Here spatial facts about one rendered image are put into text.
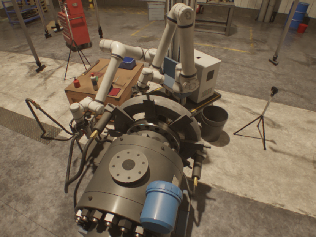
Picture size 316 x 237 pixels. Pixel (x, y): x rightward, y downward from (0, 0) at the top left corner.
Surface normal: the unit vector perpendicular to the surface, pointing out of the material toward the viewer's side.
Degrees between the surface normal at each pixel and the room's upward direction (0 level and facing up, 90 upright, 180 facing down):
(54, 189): 0
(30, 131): 0
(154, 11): 90
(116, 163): 0
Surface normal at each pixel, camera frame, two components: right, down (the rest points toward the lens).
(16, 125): 0.00, -0.74
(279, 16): -0.36, 0.63
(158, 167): 0.50, -0.55
